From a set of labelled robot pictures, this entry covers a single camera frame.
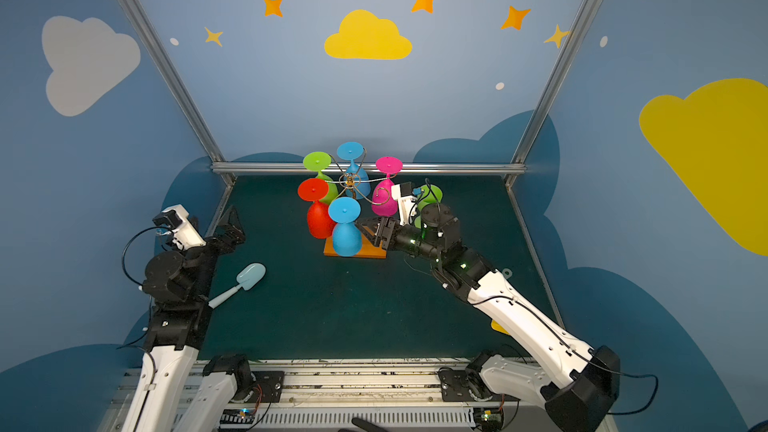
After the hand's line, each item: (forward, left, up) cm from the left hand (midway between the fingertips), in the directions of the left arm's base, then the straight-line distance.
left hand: (212, 212), depth 66 cm
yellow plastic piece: (-13, -72, -35) cm, 81 cm away
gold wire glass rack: (+14, -30, -3) cm, 34 cm away
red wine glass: (+6, -21, -11) cm, 25 cm away
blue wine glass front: (+1, -29, -10) cm, 31 cm away
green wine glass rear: (+19, -21, -1) cm, 28 cm away
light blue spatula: (+1, +5, -35) cm, 36 cm away
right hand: (-2, -34, 0) cm, 34 cm away
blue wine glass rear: (+24, -30, -1) cm, 38 cm away
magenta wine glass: (+19, -40, -2) cm, 44 cm away
